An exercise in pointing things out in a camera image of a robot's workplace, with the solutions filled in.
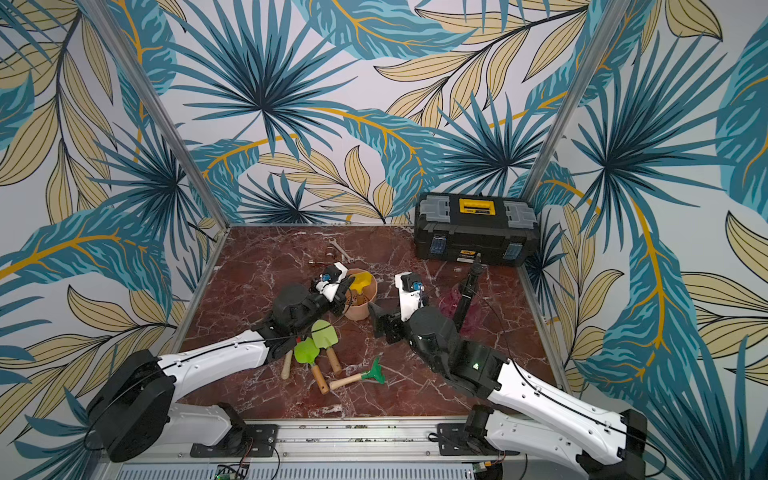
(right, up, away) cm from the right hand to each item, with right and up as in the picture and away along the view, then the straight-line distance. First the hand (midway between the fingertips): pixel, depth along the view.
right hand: (369, 315), depth 64 cm
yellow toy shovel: (-3, +6, +17) cm, 18 cm away
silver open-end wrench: (-10, +11, +45) cm, 48 cm away
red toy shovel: (-23, -17, +17) cm, 34 cm away
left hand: (-5, +7, +14) cm, 17 cm away
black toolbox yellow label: (+27, +22, +34) cm, 49 cm away
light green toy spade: (-15, -12, +26) cm, 32 cm away
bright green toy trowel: (-19, -15, +21) cm, 32 cm away
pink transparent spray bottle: (+22, +1, +9) cm, 24 cm away
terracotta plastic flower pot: (-5, -1, +22) cm, 22 cm away
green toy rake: (0, -20, +20) cm, 28 cm away
